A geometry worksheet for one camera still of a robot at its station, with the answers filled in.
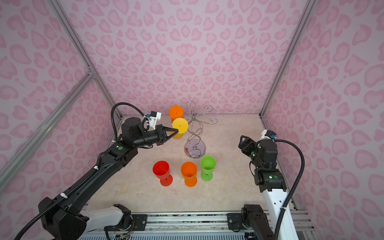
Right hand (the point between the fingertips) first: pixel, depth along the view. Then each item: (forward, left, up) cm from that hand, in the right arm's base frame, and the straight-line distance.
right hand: (246, 138), depth 71 cm
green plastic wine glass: (-6, +18, -16) cm, 25 cm away
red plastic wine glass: (-11, +41, -12) cm, 44 cm away
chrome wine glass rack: (+10, +25, -25) cm, 37 cm away
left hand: (-1, +31, +8) cm, 32 cm away
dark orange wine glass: (+12, +34, +5) cm, 37 cm away
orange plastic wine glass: (-10, +27, -14) cm, 32 cm away
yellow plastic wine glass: (+2, +30, +6) cm, 31 cm away
